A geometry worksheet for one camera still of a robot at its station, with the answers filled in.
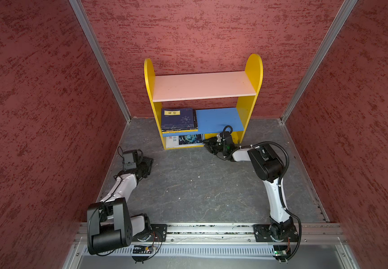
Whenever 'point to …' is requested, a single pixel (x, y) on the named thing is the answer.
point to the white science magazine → (189, 140)
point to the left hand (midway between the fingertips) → (154, 162)
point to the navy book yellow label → (179, 119)
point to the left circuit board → (142, 249)
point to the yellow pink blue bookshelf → (189, 106)
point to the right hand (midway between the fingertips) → (201, 144)
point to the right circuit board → (280, 250)
